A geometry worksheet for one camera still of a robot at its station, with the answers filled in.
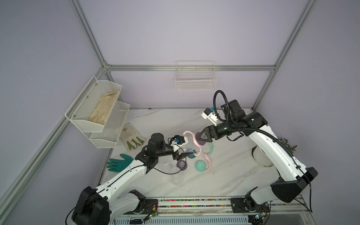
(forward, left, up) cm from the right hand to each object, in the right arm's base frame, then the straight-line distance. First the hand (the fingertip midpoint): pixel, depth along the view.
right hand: (202, 139), depth 66 cm
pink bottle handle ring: (+8, 0, -31) cm, 32 cm away
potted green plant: (+6, -50, -15) cm, 53 cm away
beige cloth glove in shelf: (+22, +56, +1) cm, 60 cm away
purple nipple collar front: (-1, +11, -27) cm, 29 cm away
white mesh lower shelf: (+13, +58, -17) cm, 62 cm away
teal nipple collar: (+5, +4, -30) cm, 31 cm away
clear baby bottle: (-5, +19, -17) cm, 26 cm away
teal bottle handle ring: (+11, -10, -29) cm, 32 cm away
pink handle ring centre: (+1, -7, -26) cm, 27 cm away
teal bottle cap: (-3, 0, -25) cm, 26 cm away
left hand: (+2, +7, -9) cm, 11 cm away
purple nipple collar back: (-3, +2, +1) cm, 3 cm away
